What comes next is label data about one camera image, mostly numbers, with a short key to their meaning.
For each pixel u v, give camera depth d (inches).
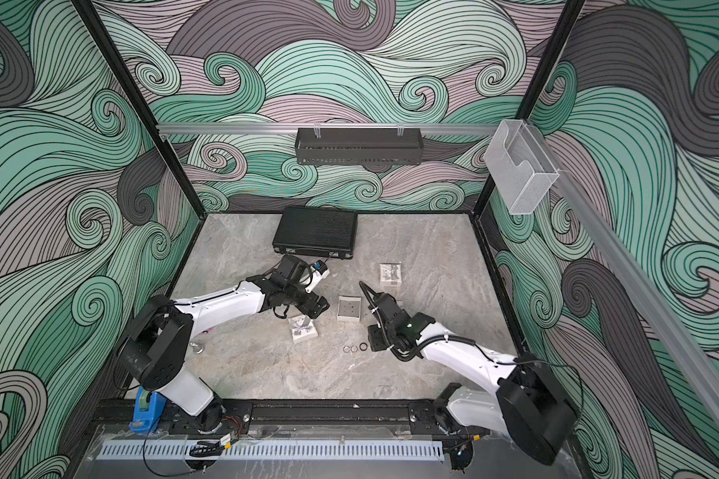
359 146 41.5
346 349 33.6
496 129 35.7
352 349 33.6
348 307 36.0
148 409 28.6
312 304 31.3
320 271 31.5
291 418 29.3
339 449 27.5
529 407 15.7
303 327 33.6
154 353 17.7
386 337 24.6
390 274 38.5
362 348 33.6
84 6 27.5
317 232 42.6
